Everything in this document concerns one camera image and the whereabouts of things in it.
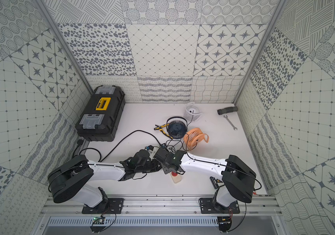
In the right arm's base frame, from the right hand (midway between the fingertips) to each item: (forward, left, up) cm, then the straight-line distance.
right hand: (172, 166), depth 83 cm
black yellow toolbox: (+23, +44, +15) cm, 52 cm away
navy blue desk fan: (+27, -3, +1) cm, 27 cm away
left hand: (+3, +5, +1) cm, 6 cm away
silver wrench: (+42, -42, -4) cm, 59 cm away
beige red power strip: (-5, -2, -3) cm, 6 cm away
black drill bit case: (-8, -25, -3) cm, 26 cm away
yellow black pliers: (+29, +10, -2) cm, 31 cm away
